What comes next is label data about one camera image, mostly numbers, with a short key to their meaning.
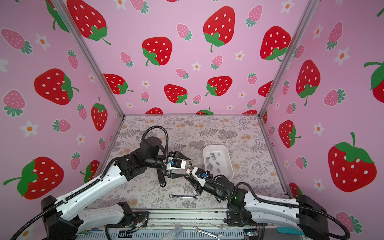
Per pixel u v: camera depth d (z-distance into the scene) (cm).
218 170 90
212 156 97
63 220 39
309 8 69
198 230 71
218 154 99
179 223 73
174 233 69
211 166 93
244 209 56
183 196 81
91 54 86
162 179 88
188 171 63
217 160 95
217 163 94
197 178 58
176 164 51
